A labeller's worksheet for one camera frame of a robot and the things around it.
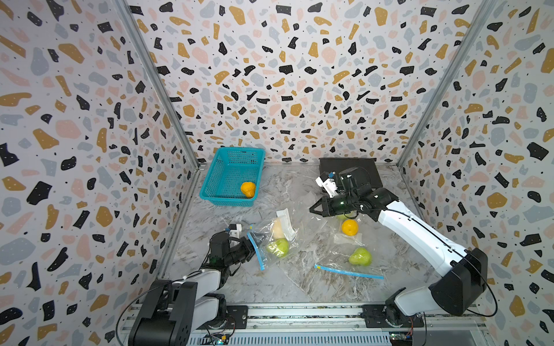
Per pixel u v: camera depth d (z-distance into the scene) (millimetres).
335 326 731
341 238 939
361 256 820
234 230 829
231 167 1210
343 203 648
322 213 681
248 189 1042
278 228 822
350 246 901
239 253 763
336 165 1184
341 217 688
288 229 805
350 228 920
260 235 790
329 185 702
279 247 782
